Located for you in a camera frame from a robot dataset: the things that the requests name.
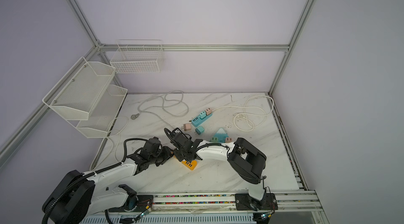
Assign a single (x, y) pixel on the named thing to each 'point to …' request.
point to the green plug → (214, 139)
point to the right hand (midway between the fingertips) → (177, 150)
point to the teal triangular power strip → (221, 135)
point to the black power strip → (178, 130)
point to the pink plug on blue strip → (208, 111)
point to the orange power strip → (191, 165)
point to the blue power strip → (198, 121)
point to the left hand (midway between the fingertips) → (173, 154)
